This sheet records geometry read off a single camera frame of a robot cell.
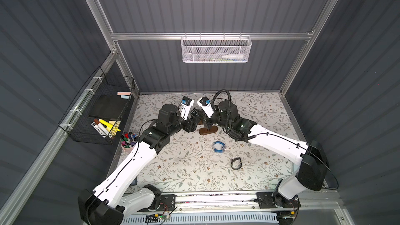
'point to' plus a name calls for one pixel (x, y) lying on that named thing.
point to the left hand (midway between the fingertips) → (195, 115)
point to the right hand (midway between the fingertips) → (197, 112)
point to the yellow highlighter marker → (109, 124)
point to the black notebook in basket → (110, 106)
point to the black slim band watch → (232, 163)
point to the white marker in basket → (96, 127)
